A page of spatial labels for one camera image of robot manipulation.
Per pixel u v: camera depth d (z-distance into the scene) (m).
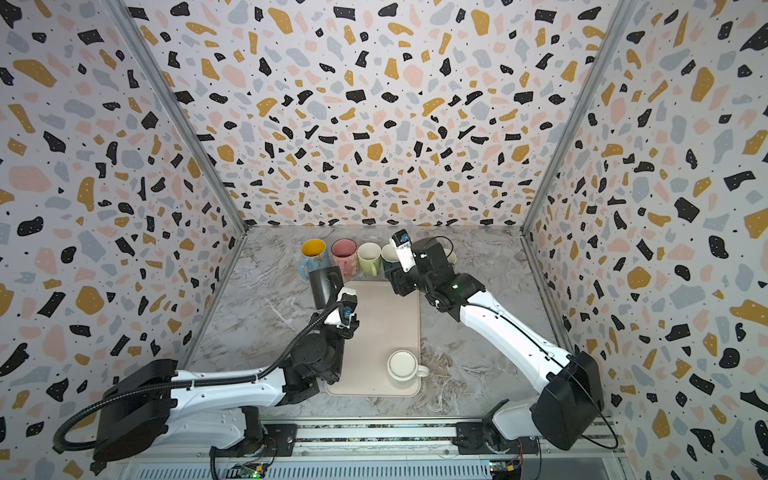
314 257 1.00
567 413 0.40
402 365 0.79
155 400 0.44
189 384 0.45
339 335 0.62
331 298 0.72
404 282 0.69
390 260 0.98
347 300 0.59
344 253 1.01
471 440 0.73
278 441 0.73
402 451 0.73
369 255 1.04
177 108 0.86
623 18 0.72
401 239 0.66
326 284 0.73
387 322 0.92
